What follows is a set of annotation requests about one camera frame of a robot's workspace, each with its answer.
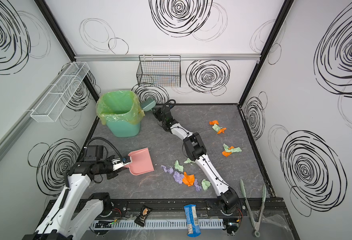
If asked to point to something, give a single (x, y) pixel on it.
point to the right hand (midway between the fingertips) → (150, 107)
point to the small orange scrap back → (213, 122)
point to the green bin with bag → (120, 111)
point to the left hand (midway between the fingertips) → (123, 162)
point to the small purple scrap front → (198, 187)
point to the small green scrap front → (205, 184)
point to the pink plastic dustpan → (141, 162)
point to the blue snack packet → (193, 228)
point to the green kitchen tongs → (256, 224)
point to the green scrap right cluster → (216, 127)
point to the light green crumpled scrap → (188, 161)
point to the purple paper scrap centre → (178, 177)
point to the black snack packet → (142, 215)
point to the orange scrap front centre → (188, 179)
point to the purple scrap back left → (170, 169)
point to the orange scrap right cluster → (221, 130)
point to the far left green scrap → (177, 166)
